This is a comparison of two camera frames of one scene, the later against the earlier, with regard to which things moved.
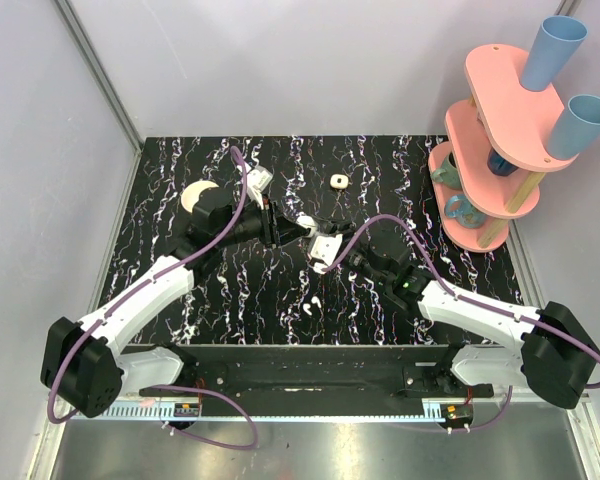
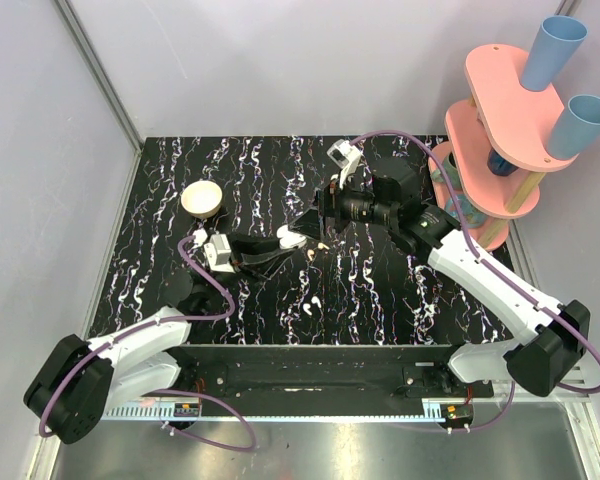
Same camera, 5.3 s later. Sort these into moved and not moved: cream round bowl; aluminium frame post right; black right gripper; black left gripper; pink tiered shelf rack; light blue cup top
Moved: black right gripper; black left gripper
Not moved: cream round bowl; pink tiered shelf rack; aluminium frame post right; light blue cup top
